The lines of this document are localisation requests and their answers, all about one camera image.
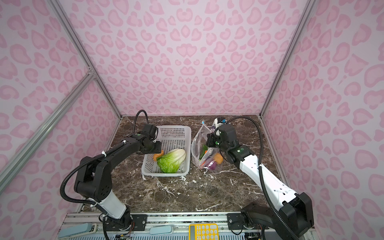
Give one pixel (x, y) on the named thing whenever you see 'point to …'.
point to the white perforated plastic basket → (172, 138)
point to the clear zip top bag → (206, 156)
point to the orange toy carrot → (203, 163)
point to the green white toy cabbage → (169, 163)
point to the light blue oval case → (160, 230)
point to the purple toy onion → (213, 165)
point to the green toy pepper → (204, 148)
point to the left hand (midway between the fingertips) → (158, 146)
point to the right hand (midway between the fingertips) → (207, 134)
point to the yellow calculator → (203, 231)
